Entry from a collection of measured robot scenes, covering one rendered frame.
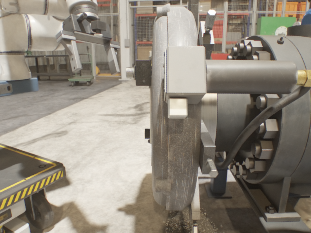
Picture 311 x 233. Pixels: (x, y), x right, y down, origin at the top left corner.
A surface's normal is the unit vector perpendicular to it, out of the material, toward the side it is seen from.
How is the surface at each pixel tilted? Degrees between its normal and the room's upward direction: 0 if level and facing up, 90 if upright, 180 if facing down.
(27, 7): 132
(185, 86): 68
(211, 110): 77
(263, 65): 45
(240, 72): 72
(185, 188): 111
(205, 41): 49
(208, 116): 83
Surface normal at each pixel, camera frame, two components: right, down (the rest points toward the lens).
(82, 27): 0.75, -0.26
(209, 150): -0.02, 0.33
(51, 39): 0.58, 0.50
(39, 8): 0.45, 0.81
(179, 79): -0.02, -0.14
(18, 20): 0.58, -0.31
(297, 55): -0.01, -0.55
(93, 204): 0.00, -0.97
